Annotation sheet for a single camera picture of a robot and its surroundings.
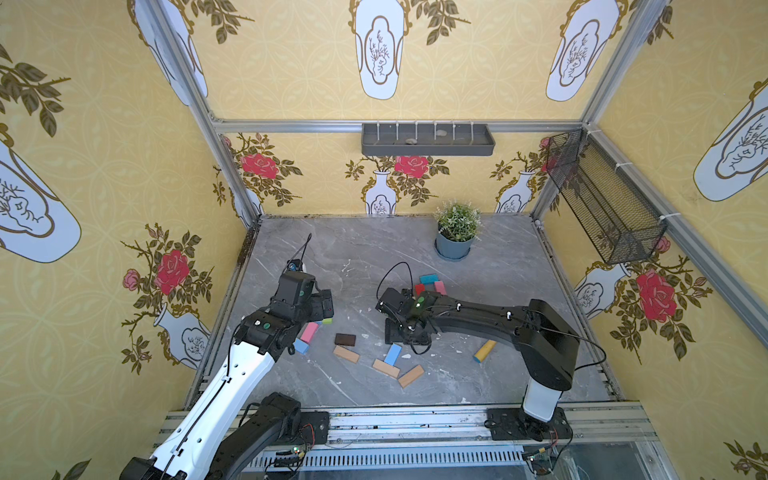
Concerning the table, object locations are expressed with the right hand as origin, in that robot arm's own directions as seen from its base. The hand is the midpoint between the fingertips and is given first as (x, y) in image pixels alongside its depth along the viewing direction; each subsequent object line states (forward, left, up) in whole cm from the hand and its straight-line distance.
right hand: (397, 343), depth 85 cm
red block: (+21, -7, -5) cm, 23 cm away
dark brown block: (+2, +15, -3) cm, 16 cm away
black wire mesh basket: (+29, -61, +22) cm, 71 cm away
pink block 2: (+3, +27, -2) cm, 27 cm away
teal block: (+25, -11, -4) cm, 27 cm away
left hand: (+6, +21, +15) cm, 27 cm away
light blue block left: (-1, +28, -3) cm, 28 cm away
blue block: (-2, +1, -3) cm, 4 cm away
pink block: (+20, -14, -3) cm, 25 cm away
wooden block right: (-8, -4, -3) cm, 9 cm away
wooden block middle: (-6, +3, -2) cm, 7 cm away
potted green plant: (+35, -19, +11) cm, 41 cm away
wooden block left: (-3, +15, -3) cm, 15 cm away
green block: (-2, +16, +18) cm, 24 cm away
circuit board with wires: (-27, +25, -5) cm, 38 cm away
